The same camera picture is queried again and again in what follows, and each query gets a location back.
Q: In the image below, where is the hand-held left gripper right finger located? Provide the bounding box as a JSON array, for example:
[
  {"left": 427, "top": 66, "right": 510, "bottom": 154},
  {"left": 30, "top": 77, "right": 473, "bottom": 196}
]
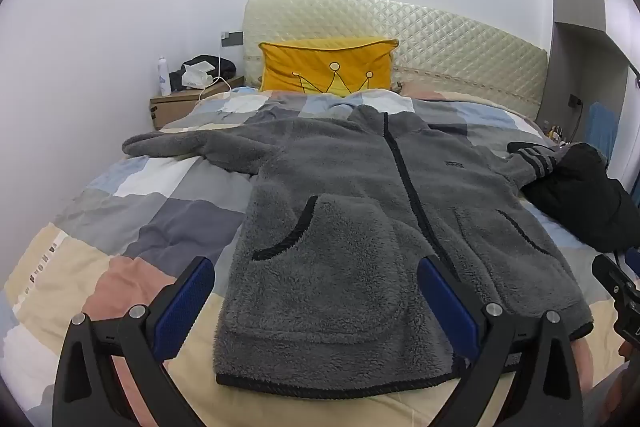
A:
[{"left": 417, "top": 256, "right": 586, "bottom": 427}]

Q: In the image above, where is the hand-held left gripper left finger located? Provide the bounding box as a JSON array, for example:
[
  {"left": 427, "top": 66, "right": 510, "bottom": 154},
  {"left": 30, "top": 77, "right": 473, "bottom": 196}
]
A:
[{"left": 52, "top": 256, "right": 216, "bottom": 427}]

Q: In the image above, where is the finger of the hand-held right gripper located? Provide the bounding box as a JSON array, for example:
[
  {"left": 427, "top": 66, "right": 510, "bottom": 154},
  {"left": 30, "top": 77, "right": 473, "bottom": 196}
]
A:
[{"left": 592, "top": 254, "right": 635, "bottom": 303}]

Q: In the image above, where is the grey fleece zip jacket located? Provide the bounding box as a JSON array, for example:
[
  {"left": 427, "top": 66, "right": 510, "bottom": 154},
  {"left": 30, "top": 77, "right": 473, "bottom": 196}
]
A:
[{"left": 122, "top": 104, "right": 594, "bottom": 396}]

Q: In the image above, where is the person's right forearm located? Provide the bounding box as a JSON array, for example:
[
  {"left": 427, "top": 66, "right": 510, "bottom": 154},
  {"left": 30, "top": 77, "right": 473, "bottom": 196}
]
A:
[{"left": 585, "top": 359, "right": 640, "bottom": 427}]

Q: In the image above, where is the black padded garment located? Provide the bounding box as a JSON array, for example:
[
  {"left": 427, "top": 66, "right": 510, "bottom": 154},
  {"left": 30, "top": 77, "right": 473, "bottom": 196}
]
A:
[{"left": 520, "top": 143, "right": 640, "bottom": 254}]

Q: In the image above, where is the patchwork bed quilt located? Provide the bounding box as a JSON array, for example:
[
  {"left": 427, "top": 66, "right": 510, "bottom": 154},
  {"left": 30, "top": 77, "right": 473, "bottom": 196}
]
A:
[{"left": 0, "top": 85, "right": 640, "bottom": 427}]

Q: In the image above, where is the blue hanging cloth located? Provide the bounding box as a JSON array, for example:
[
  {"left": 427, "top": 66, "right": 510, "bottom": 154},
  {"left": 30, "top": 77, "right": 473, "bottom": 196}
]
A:
[{"left": 584, "top": 101, "right": 619, "bottom": 168}]

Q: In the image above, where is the wooden nightstand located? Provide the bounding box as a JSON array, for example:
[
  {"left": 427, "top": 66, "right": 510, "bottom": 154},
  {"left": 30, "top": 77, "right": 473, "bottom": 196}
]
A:
[{"left": 149, "top": 85, "right": 246, "bottom": 131}]

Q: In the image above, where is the pink pillow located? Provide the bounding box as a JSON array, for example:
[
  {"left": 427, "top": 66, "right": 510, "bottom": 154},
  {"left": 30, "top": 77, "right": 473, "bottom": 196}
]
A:
[{"left": 391, "top": 79, "right": 521, "bottom": 108}]

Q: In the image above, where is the white tissue pack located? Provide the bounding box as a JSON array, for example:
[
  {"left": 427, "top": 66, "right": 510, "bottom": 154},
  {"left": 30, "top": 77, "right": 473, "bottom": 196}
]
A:
[{"left": 181, "top": 61, "right": 214, "bottom": 89}]

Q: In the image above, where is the white bottle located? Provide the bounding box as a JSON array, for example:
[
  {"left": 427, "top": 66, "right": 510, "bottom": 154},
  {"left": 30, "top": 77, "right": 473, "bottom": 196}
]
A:
[{"left": 156, "top": 56, "right": 171, "bottom": 96}]

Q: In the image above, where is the black bag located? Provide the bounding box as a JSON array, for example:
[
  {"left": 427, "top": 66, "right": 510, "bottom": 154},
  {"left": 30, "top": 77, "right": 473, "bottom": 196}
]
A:
[{"left": 169, "top": 54, "right": 237, "bottom": 92}]

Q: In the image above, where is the cream quilted headboard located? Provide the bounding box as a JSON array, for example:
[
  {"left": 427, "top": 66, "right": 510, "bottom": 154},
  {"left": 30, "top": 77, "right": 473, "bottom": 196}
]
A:
[{"left": 241, "top": 0, "right": 549, "bottom": 117}]

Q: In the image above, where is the yellow crown print pillow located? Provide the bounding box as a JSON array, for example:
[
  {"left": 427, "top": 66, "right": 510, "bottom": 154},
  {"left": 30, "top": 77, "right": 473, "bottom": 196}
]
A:
[{"left": 258, "top": 37, "right": 400, "bottom": 98}]

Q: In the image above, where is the black cable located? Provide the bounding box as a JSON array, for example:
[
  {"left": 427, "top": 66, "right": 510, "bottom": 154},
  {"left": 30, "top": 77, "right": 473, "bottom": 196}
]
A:
[{"left": 611, "top": 249, "right": 640, "bottom": 279}]

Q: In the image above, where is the white charging cable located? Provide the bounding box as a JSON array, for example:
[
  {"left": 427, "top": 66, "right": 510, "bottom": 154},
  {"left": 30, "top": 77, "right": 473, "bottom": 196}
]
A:
[{"left": 199, "top": 41, "right": 232, "bottom": 104}]

